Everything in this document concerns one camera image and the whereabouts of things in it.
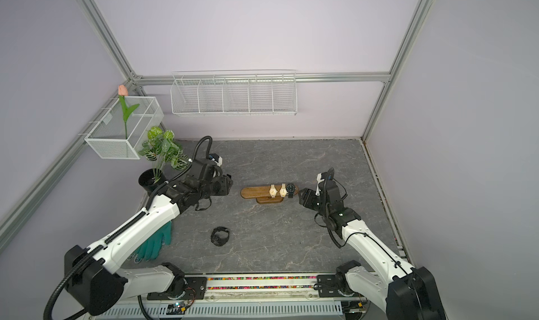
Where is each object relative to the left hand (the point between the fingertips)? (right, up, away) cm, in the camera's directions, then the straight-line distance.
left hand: (228, 183), depth 79 cm
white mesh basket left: (-41, +16, -7) cm, 44 cm away
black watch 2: (-4, -22, +4) cm, 23 cm away
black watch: (+25, -4, +10) cm, 27 cm away
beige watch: (+17, -4, +9) cm, 20 cm away
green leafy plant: (-25, +14, 0) cm, 29 cm away
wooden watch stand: (+12, -6, +10) cm, 17 cm away
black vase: (-36, +1, +9) cm, 37 cm away
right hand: (+30, -4, +5) cm, 30 cm away
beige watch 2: (+21, -4, +9) cm, 24 cm away
